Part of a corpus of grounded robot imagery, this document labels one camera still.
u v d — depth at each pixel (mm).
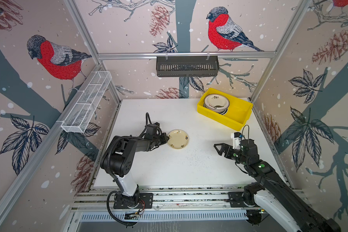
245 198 670
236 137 732
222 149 713
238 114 1080
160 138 864
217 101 1129
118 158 497
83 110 745
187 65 1041
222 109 1065
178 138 985
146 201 729
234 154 696
